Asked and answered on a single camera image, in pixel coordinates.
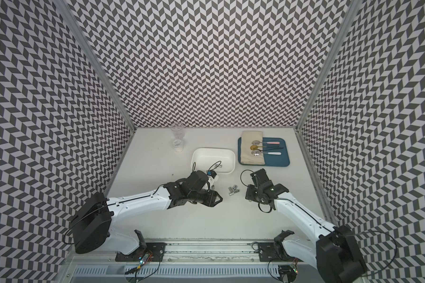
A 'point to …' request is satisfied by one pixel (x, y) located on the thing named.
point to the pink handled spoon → (257, 142)
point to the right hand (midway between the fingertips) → (251, 197)
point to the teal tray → (273, 160)
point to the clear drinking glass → (177, 129)
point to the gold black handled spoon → (255, 147)
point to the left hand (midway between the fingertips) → (218, 201)
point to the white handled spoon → (257, 152)
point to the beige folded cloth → (247, 157)
